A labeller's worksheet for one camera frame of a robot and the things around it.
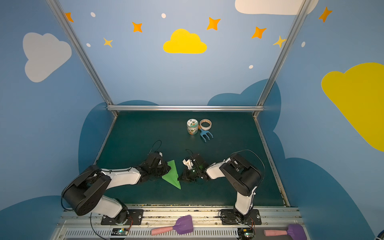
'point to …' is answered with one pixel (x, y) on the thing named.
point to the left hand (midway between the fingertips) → (173, 168)
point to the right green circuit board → (245, 233)
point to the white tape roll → (205, 120)
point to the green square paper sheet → (172, 175)
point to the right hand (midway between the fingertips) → (178, 178)
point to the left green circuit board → (120, 231)
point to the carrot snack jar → (192, 125)
